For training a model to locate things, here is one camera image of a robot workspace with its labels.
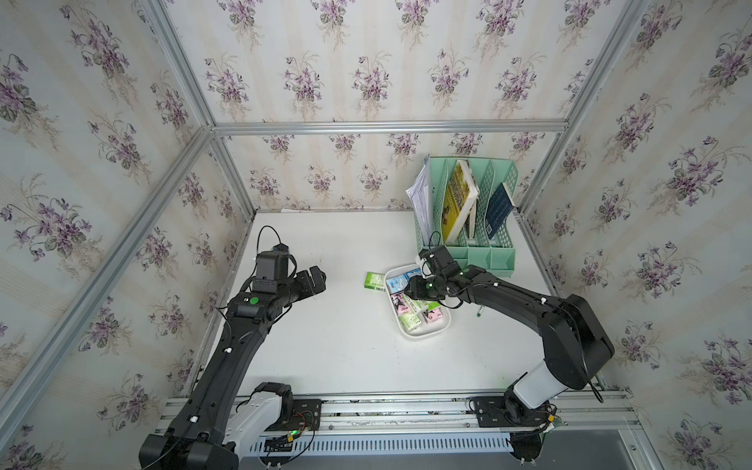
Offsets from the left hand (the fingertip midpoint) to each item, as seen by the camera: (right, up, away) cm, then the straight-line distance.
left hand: (315, 280), depth 77 cm
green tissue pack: (+26, -13, +9) cm, 31 cm away
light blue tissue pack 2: (+28, 0, +17) cm, 33 cm away
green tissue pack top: (+33, -9, +9) cm, 36 cm away
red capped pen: (+49, -13, +13) cm, 52 cm away
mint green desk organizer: (+54, +9, +33) cm, 64 cm away
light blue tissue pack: (+23, -3, +15) cm, 28 cm away
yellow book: (+45, +26, +15) cm, 54 cm away
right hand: (+27, -5, +11) cm, 30 cm away
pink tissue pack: (+34, -12, +11) cm, 38 cm away
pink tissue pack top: (+24, -8, +10) cm, 27 cm away
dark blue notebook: (+61, +22, +27) cm, 71 cm away
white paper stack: (+29, +25, +9) cm, 40 cm away
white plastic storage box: (+32, -16, +10) cm, 38 cm away
